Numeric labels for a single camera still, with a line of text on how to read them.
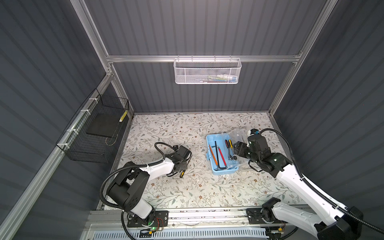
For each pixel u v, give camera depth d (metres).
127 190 0.44
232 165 0.82
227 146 0.91
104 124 0.78
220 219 0.74
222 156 0.96
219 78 0.93
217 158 0.95
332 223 0.40
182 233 0.77
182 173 0.88
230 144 0.92
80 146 0.67
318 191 0.43
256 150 0.59
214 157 0.96
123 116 0.82
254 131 0.69
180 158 0.72
